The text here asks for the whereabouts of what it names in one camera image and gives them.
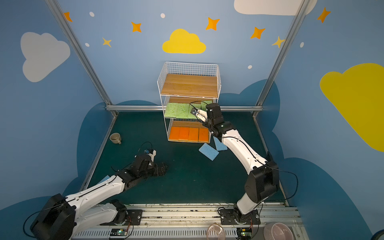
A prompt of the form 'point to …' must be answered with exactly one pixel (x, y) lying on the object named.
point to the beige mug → (115, 138)
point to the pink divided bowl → (278, 231)
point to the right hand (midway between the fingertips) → (212, 109)
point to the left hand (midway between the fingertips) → (162, 165)
